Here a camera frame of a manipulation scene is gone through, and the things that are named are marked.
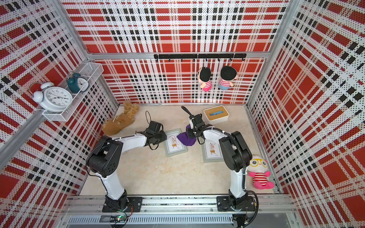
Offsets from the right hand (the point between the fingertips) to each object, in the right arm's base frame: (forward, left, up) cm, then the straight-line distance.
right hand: (191, 132), depth 98 cm
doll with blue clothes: (+27, -25, +28) cm, 46 cm away
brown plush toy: (+3, +51, +7) cm, 52 cm away
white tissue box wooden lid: (+16, -19, -2) cm, 25 cm away
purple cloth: (-5, +4, -1) cm, 7 cm away
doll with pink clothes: (+31, -10, +24) cm, 40 cm away
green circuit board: (-49, +36, -2) cm, 61 cm away
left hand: (-2, +17, -3) cm, 17 cm away
